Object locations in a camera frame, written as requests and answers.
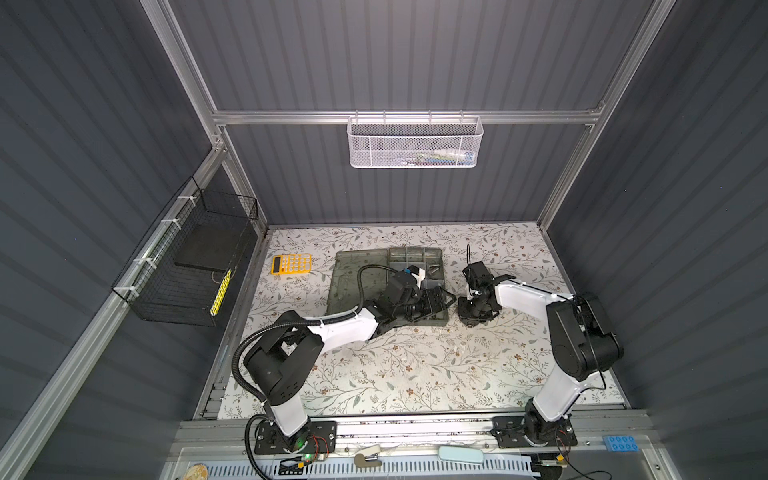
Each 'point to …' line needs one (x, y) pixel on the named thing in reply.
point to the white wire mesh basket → (415, 141)
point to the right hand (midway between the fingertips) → (466, 318)
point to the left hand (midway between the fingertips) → (450, 303)
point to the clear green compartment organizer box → (343, 291)
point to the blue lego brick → (621, 444)
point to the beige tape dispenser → (368, 457)
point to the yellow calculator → (291, 263)
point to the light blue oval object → (461, 454)
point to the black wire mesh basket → (180, 274)
